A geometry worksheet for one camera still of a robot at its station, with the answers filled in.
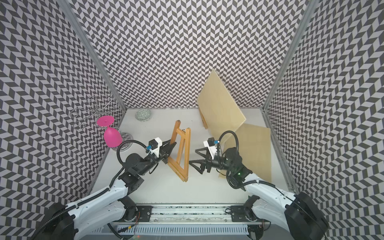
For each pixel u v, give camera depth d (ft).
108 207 1.87
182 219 2.37
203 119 3.48
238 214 2.42
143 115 3.74
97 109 3.15
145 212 2.40
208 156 2.11
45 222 1.27
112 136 2.39
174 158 2.28
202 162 2.03
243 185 1.78
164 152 2.09
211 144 2.07
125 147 3.07
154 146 1.90
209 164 2.07
